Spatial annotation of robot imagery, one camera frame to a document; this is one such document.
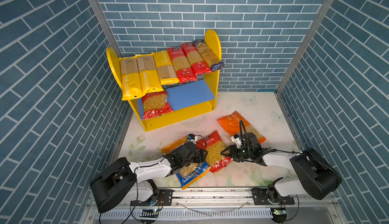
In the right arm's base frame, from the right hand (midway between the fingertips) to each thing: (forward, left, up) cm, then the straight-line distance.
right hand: (222, 153), depth 85 cm
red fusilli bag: (+4, +5, +1) cm, 7 cm away
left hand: (-1, +10, +1) cm, 10 cm away
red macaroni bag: (+20, +41, +16) cm, 48 cm away
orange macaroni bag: (+22, -6, 0) cm, 23 cm away
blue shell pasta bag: (-13, +17, +1) cm, 21 cm away
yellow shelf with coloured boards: (+29, +24, +11) cm, 39 cm away
